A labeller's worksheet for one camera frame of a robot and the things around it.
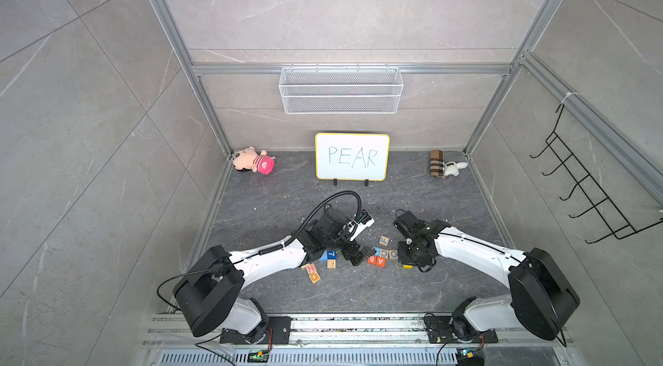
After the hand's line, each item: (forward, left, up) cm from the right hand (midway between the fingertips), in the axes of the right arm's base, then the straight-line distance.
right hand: (407, 259), depth 86 cm
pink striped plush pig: (+42, +62, +7) cm, 75 cm away
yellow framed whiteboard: (+40, +19, +10) cm, 45 cm away
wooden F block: (+7, +7, 0) cm, 10 cm away
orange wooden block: (-5, +31, 0) cm, 32 cm away
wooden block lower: (-1, +26, 0) cm, 26 cm away
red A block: (-1, +9, 0) cm, 9 cm away
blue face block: (+3, +9, 0) cm, 10 cm away
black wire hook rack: (-5, -43, +31) cm, 53 cm away
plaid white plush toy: (+40, -22, +1) cm, 45 cm away
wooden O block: (+2, +4, 0) cm, 5 cm away
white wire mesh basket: (+58, +21, +29) cm, 68 cm away
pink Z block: (-2, +33, +1) cm, 33 cm away
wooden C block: (+3, +7, -1) cm, 8 cm away
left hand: (+4, +13, +10) cm, 17 cm away
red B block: (0, +12, 0) cm, 12 cm away
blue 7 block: (+2, +26, -1) cm, 26 cm away
